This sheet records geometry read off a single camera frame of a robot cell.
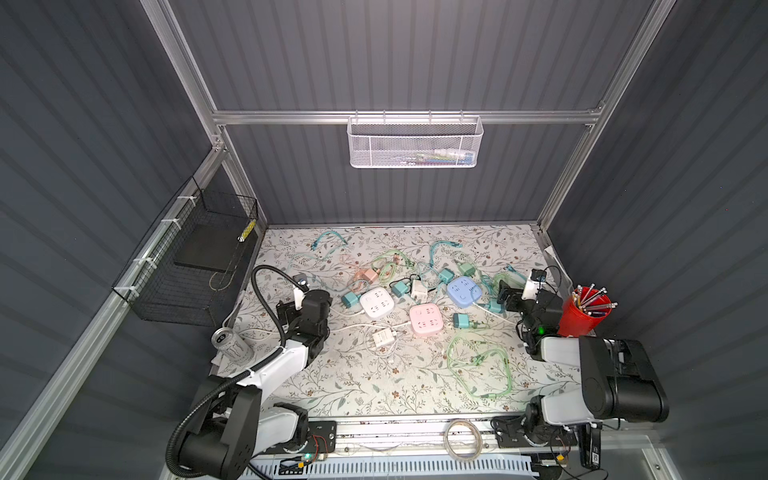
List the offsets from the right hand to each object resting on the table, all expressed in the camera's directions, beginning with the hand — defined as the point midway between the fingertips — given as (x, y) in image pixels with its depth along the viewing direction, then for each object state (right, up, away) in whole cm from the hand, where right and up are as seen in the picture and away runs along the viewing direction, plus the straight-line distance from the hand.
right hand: (521, 284), depth 91 cm
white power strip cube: (-45, -6, +5) cm, 45 cm away
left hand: (-68, -4, -4) cm, 68 cm away
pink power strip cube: (-29, -11, +1) cm, 31 cm away
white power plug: (-43, -16, -2) cm, 45 cm away
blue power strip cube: (-16, -3, +8) cm, 18 cm away
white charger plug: (-31, -3, +6) cm, 32 cm away
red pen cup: (+14, -6, -8) cm, 17 cm away
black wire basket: (-90, +6, -18) cm, 92 cm away
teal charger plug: (-19, -11, +1) cm, 22 cm away
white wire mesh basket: (-30, +56, +33) cm, 72 cm away
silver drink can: (-82, -15, -14) cm, 84 cm away
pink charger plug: (-47, +2, +12) cm, 48 cm away
